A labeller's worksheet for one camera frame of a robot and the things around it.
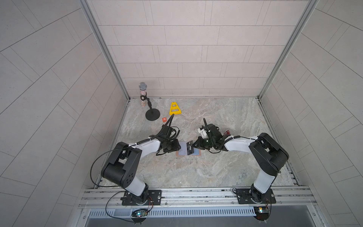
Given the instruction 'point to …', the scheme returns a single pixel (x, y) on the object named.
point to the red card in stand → (228, 132)
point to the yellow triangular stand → (174, 109)
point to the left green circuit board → (139, 215)
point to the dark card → (190, 147)
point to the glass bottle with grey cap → (142, 87)
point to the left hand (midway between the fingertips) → (183, 145)
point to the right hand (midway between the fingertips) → (191, 146)
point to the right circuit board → (262, 213)
